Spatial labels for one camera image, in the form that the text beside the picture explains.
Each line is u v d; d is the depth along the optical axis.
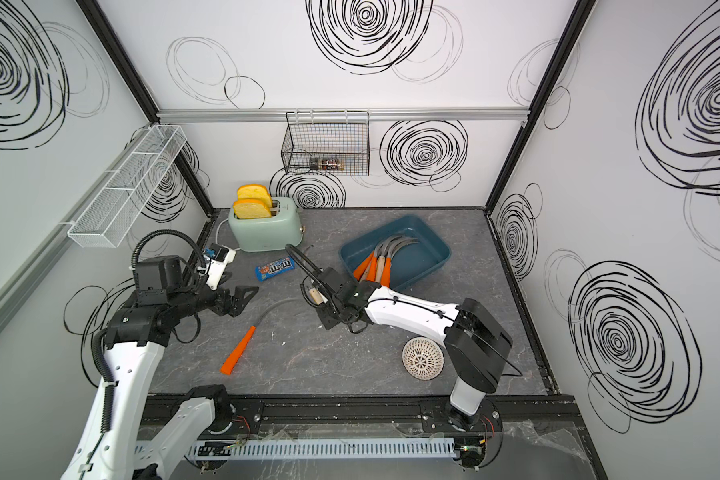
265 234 1.00
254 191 0.96
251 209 0.94
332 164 0.89
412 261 1.05
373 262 1.00
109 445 0.38
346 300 0.63
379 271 0.97
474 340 0.43
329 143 0.98
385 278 0.93
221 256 0.61
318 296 0.62
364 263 1.02
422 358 0.82
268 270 1.02
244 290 0.63
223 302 0.61
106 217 0.72
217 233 1.12
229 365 0.82
